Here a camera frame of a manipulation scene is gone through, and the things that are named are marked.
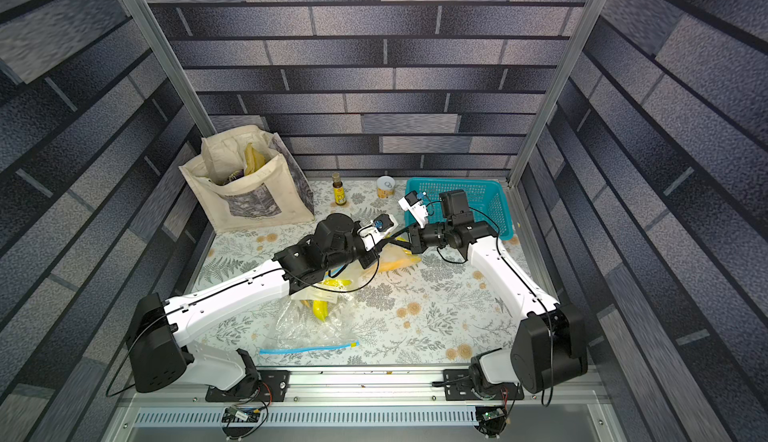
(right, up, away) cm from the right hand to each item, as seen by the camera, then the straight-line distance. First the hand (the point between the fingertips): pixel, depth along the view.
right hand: (390, 238), depth 77 cm
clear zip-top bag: (-22, -24, +8) cm, 34 cm away
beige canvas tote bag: (-42, +17, +7) cm, 46 cm away
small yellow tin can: (-2, +16, +33) cm, 37 cm away
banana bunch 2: (+5, -6, +5) cm, 9 cm away
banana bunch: (-20, -21, +7) cm, 30 cm away
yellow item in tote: (-45, +24, +18) cm, 54 cm away
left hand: (0, +2, -4) cm, 5 cm away
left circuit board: (-38, -42, -6) cm, 57 cm away
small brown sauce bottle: (-19, +12, +32) cm, 39 cm away
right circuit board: (+25, -45, -5) cm, 51 cm away
